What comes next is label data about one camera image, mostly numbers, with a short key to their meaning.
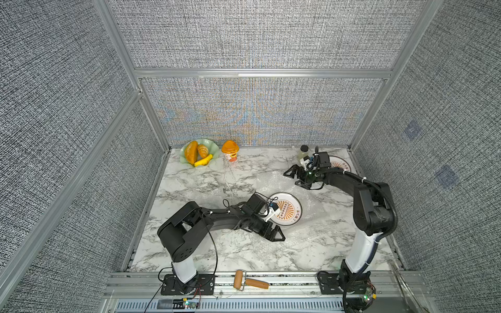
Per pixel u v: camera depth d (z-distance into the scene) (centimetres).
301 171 88
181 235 46
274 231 75
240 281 74
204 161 107
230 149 107
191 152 106
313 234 86
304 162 92
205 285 73
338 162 111
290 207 94
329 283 73
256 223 75
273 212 80
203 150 109
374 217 51
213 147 112
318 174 75
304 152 106
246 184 103
